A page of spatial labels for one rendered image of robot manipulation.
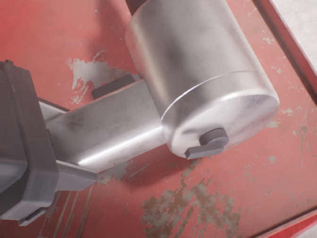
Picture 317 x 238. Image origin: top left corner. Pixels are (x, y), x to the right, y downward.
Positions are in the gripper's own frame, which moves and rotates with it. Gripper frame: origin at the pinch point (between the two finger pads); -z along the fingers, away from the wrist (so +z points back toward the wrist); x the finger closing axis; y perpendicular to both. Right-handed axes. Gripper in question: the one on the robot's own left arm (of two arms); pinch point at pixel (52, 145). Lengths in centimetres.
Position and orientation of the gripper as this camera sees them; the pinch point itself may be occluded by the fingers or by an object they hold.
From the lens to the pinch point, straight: 41.4
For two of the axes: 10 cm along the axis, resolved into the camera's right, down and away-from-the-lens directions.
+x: -3.4, -8.3, 4.4
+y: -7.4, 5.3, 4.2
